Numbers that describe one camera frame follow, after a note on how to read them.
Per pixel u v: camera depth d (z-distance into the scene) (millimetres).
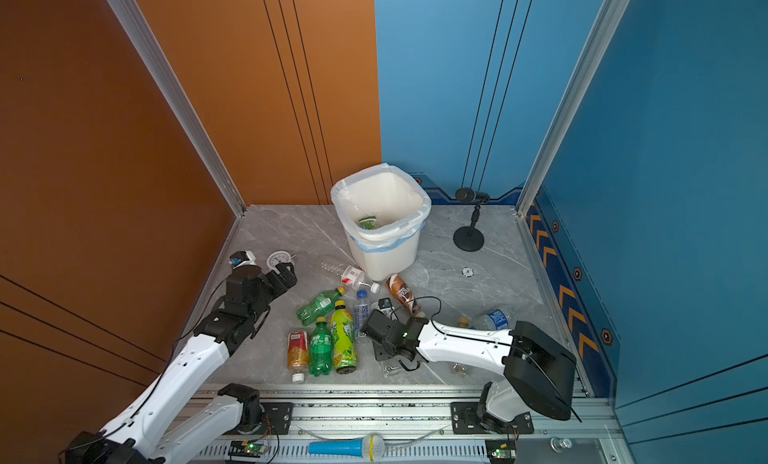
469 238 1091
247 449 705
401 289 913
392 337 616
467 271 1021
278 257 1018
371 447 659
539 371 409
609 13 716
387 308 740
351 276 940
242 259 696
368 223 965
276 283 710
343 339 809
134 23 728
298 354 791
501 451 710
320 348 809
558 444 692
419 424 740
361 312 864
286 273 728
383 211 1016
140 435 403
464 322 867
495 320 847
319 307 873
